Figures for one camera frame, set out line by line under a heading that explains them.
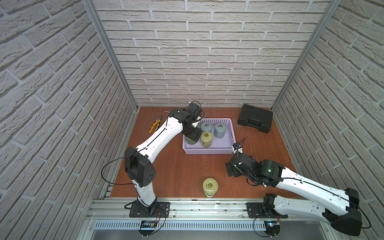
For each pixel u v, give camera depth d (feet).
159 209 2.40
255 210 2.42
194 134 2.35
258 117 3.49
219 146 3.26
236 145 2.12
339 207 1.32
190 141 2.75
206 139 3.04
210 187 2.38
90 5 2.25
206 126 3.19
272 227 2.32
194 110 2.07
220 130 3.20
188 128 1.90
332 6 2.25
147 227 2.34
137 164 1.45
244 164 1.72
